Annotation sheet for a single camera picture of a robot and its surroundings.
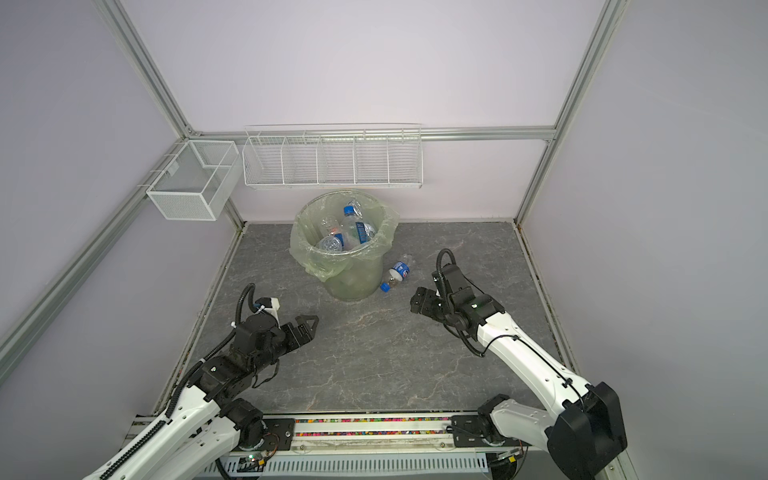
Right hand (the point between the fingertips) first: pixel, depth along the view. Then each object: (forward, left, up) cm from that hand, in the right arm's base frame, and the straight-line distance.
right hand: (423, 305), depth 81 cm
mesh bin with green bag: (+12, +21, -2) cm, 24 cm away
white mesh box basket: (+41, +75, +12) cm, 86 cm away
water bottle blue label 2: (+26, +28, +6) cm, 39 cm away
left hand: (-6, +31, -1) cm, 32 cm away
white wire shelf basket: (+53, +12, +13) cm, 56 cm away
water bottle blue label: (+12, +24, +13) cm, 30 cm away
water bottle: (+18, +7, -9) cm, 21 cm away
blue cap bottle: (+18, +17, +10) cm, 27 cm away
